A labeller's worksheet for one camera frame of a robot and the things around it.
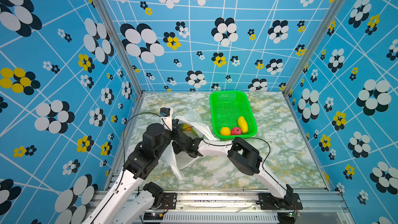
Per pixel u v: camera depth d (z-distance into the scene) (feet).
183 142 2.40
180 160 2.72
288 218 2.21
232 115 3.49
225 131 2.99
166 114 1.83
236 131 3.00
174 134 1.97
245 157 1.84
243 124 3.15
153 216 2.37
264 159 1.88
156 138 1.57
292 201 2.13
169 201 2.39
